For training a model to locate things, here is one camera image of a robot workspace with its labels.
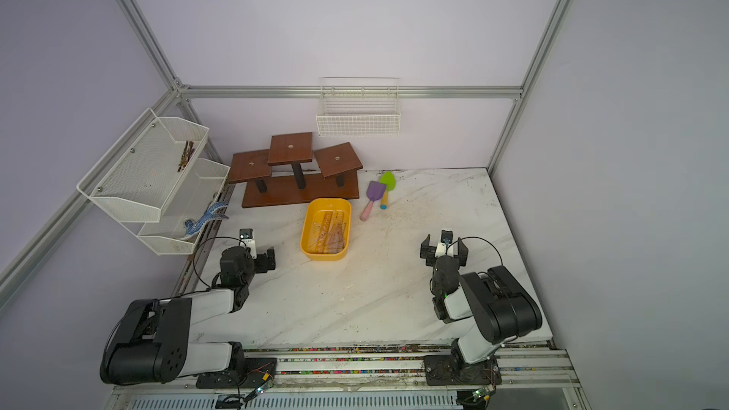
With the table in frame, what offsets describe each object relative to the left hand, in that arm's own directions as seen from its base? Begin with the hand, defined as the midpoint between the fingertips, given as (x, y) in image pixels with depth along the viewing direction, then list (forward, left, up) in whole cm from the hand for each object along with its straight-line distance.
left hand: (258, 252), depth 93 cm
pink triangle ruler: (+5, -25, -2) cm, 26 cm away
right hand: (+2, -63, +4) cm, 63 cm away
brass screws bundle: (+16, +16, +28) cm, 36 cm away
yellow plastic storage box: (+17, -16, -3) cm, 23 cm away
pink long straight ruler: (+10, -21, -2) cm, 23 cm away
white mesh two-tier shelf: (+12, +25, +26) cm, 38 cm away
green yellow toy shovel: (+37, -45, -3) cm, 58 cm away
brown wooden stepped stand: (+30, -7, +8) cm, 32 cm away
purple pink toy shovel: (+30, -40, -3) cm, 50 cm away
